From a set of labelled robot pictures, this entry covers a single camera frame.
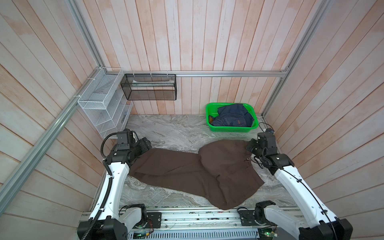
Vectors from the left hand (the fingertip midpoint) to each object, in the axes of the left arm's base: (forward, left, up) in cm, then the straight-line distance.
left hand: (145, 147), depth 79 cm
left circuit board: (-37, 0, -19) cm, 42 cm away
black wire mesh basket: (+49, +5, +5) cm, 49 cm away
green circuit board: (-36, -61, -20) cm, 74 cm away
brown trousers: (-8, -43, -11) cm, 45 cm away
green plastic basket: (+45, -42, -14) cm, 63 cm away
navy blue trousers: (+37, -59, -13) cm, 71 cm away
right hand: (+4, -55, +1) cm, 56 cm away
